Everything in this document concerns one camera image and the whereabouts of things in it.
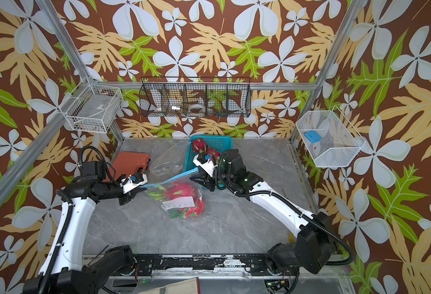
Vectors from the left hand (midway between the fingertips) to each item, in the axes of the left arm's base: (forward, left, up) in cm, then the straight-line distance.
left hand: (142, 183), depth 75 cm
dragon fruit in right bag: (-2, -14, -4) cm, 15 cm away
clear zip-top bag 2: (-1, -18, +6) cm, 19 cm away
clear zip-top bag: (+16, -6, -9) cm, 20 cm away
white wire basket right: (+21, -83, +6) cm, 86 cm away
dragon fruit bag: (+28, -29, -14) cm, 43 cm away
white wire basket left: (+34, +29, +12) cm, 46 cm away
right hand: (+1, -21, +5) cm, 22 cm away
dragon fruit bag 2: (+30, -21, -10) cm, 38 cm away
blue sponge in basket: (+24, -77, +4) cm, 81 cm away
